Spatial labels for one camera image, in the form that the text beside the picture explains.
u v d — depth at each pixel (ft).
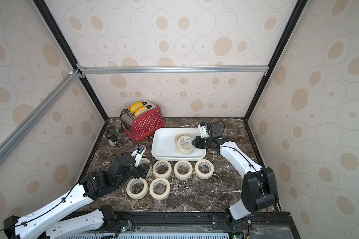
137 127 3.17
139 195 2.62
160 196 2.62
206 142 2.39
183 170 3.02
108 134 3.16
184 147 3.27
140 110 3.17
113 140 3.13
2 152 1.71
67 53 2.71
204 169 3.03
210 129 2.21
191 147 2.74
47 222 1.36
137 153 1.94
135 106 3.24
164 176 2.86
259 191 1.42
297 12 2.27
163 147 3.37
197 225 2.40
